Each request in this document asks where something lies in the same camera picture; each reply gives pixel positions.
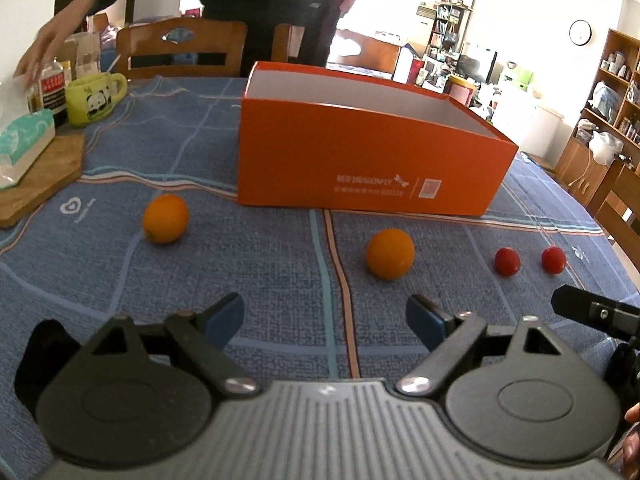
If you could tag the orange cardboard shoe box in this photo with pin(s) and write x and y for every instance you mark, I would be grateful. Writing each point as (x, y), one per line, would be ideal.
(316, 138)

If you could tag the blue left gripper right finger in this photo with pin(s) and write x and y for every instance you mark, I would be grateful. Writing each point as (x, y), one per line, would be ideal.
(428, 321)

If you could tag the wooden chair right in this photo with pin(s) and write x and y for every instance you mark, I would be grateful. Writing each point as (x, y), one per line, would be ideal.
(618, 191)

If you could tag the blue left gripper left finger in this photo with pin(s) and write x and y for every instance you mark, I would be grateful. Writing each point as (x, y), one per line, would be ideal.
(220, 322)

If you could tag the blue patterned tablecloth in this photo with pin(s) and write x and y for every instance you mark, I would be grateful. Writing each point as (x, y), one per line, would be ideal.
(312, 308)

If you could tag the red cherry tomato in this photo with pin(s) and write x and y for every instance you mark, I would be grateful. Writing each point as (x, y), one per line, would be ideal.
(553, 260)
(507, 262)

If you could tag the wooden bookshelf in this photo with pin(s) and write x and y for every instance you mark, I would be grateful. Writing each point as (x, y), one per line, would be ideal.
(611, 111)

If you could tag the green panda mug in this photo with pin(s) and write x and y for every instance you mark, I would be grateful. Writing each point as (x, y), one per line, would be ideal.
(92, 98)

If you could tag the operator hand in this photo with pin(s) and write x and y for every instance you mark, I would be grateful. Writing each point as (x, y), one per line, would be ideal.
(631, 445)

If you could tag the wooden chair left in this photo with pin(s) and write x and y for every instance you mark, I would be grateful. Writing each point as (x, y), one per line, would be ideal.
(176, 36)

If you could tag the round wall clock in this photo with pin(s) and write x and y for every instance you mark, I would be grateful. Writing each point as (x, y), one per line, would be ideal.
(580, 33)

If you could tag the orange fruit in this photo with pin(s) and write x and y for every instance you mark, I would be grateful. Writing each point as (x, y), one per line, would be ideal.
(390, 254)
(165, 219)

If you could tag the person left hand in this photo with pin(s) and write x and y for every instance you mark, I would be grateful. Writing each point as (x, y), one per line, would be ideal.
(50, 38)

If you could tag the wooden cutting board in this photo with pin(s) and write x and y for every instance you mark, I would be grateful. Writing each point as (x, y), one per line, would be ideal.
(59, 165)

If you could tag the dark glass bottle black cap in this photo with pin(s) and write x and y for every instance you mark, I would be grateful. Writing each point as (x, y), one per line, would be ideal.
(51, 86)

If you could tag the teal tissue pack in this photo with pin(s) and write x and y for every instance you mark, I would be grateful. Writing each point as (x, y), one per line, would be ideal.
(24, 134)

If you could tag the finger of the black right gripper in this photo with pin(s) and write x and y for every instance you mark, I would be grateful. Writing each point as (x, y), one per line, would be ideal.
(615, 318)

